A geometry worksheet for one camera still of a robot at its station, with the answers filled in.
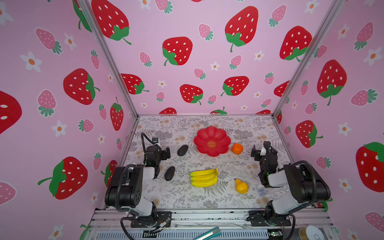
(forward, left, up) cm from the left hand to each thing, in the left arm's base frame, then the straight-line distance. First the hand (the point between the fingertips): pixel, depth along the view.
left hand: (160, 147), depth 95 cm
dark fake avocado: (-1, -14, -3) cm, 14 cm away
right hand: (-1, -65, +4) cm, 65 cm away
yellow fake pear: (-24, -48, -1) cm, 54 cm away
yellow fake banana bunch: (-19, -28, -4) cm, 34 cm away
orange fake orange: (0, -50, -1) cm, 50 cm away
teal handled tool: (-45, -32, -6) cm, 55 cm away
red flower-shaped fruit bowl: (+9, -34, -5) cm, 36 cm away
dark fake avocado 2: (-17, -7, -2) cm, 19 cm away
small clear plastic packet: (-26, -62, -5) cm, 68 cm away
